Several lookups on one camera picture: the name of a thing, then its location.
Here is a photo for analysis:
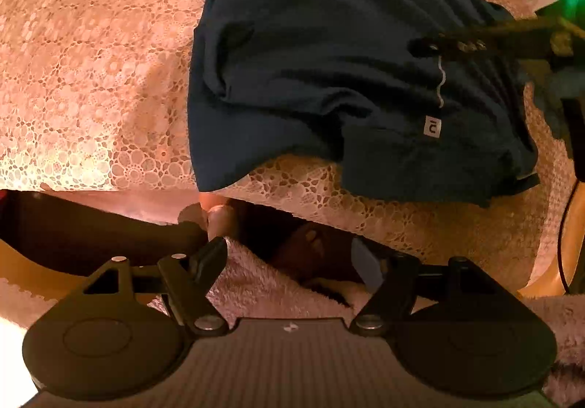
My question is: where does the pink lace tablecloth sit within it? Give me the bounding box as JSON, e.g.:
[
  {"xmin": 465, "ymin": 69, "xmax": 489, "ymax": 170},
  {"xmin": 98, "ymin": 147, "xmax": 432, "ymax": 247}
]
[{"xmin": 0, "ymin": 0, "xmax": 577, "ymax": 290}]

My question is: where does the black cable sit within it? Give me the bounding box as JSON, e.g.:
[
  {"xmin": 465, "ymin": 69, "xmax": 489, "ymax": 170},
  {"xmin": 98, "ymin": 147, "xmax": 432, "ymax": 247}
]
[{"xmin": 558, "ymin": 180, "xmax": 585, "ymax": 294}]

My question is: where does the yellow chair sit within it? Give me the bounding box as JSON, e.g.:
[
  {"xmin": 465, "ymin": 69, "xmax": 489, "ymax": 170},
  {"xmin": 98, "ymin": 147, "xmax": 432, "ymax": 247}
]
[{"xmin": 518, "ymin": 180, "xmax": 585, "ymax": 299}]

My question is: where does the pink fleece robe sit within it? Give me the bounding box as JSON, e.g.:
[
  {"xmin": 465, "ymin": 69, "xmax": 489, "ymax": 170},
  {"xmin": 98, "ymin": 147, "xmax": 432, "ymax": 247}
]
[{"xmin": 0, "ymin": 234, "xmax": 585, "ymax": 408}]

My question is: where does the navy blue zip-neck shirt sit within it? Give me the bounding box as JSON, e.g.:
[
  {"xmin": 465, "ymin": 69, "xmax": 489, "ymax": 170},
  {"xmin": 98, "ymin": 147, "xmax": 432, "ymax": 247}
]
[{"xmin": 187, "ymin": 0, "xmax": 542, "ymax": 208}]

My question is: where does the brown slipper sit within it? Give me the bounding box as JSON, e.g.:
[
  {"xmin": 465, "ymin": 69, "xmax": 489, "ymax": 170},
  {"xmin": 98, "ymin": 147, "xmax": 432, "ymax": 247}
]
[{"xmin": 269, "ymin": 220, "xmax": 357, "ymax": 281}]

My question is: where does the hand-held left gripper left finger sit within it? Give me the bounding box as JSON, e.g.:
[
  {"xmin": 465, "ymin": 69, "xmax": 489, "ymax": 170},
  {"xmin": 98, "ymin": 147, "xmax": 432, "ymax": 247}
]
[{"xmin": 81, "ymin": 237, "xmax": 230, "ymax": 337}]

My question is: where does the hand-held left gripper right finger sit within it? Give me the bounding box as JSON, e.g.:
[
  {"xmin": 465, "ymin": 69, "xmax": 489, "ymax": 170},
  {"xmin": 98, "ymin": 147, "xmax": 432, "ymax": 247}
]
[{"xmin": 348, "ymin": 237, "xmax": 498, "ymax": 337}]

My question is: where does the person's foot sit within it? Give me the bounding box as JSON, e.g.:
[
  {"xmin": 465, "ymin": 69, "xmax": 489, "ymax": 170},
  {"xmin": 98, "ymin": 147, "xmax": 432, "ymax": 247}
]
[{"xmin": 199, "ymin": 193, "xmax": 238, "ymax": 239}]

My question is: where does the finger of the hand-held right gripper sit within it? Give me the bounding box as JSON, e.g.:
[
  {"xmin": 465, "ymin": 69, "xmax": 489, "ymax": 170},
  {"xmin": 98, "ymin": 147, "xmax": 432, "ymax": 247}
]
[{"xmin": 408, "ymin": 19, "xmax": 575, "ymax": 64}]

